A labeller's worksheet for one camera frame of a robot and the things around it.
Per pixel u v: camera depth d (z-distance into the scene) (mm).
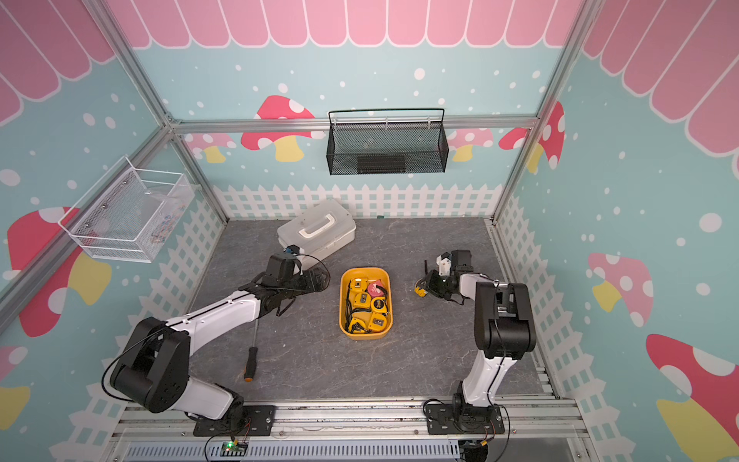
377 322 893
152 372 436
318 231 1004
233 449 728
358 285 969
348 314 938
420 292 946
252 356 848
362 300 943
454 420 733
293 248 817
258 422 741
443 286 863
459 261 808
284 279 707
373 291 969
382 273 971
